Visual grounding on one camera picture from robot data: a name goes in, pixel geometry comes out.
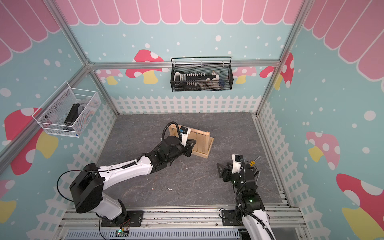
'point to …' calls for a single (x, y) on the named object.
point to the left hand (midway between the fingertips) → (194, 143)
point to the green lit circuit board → (119, 233)
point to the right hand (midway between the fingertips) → (221, 163)
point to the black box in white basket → (71, 117)
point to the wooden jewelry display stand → (204, 141)
